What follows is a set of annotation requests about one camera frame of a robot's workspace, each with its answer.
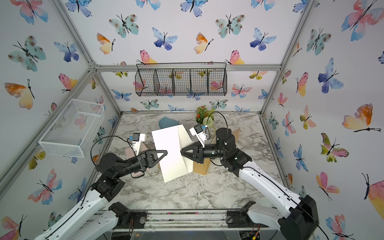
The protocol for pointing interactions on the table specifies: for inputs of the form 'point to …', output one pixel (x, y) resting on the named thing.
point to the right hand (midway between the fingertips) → (182, 153)
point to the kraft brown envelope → (202, 168)
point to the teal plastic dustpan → (165, 122)
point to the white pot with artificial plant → (205, 116)
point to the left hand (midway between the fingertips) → (166, 155)
